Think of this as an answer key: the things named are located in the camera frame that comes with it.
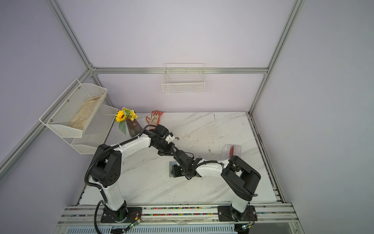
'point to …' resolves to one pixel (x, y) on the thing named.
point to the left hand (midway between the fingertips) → (174, 155)
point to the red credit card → (231, 151)
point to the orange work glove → (155, 119)
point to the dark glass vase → (134, 127)
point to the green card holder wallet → (172, 163)
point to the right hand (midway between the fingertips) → (170, 175)
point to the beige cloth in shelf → (79, 119)
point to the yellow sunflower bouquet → (122, 115)
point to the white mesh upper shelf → (71, 113)
